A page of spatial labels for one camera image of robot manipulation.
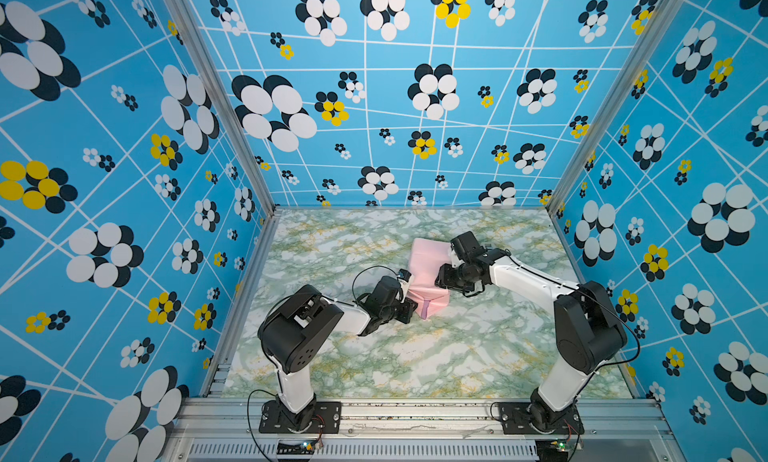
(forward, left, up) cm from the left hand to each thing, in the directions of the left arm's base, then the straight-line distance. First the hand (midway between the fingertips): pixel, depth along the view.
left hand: (418, 305), depth 93 cm
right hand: (+5, -7, +5) cm, 10 cm away
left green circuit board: (-37, +29, -2) cm, 47 cm away
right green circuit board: (-37, -30, -1) cm, 47 cm away
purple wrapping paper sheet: (+13, -3, +7) cm, 15 cm away
